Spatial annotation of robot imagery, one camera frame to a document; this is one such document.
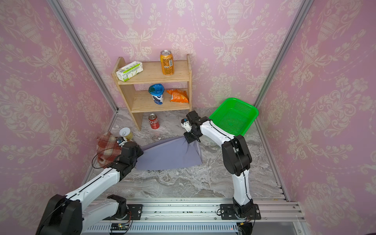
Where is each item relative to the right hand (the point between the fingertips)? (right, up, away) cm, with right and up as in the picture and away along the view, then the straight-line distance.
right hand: (189, 138), depth 94 cm
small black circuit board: (-35, -42, -21) cm, 59 cm away
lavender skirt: (-11, -8, -4) cm, 15 cm away
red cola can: (-25, +11, +7) cm, 28 cm away
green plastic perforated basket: (+37, +15, +25) cm, 47 cm away
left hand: (-31, -5, -6) cm, 31 cm away
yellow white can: (-44, +3, +6) cm, 44 cm away
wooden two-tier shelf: (-34, +24, +4) cm, 42 cm away
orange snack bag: (-7, +27, -3) cm, 28 cm away
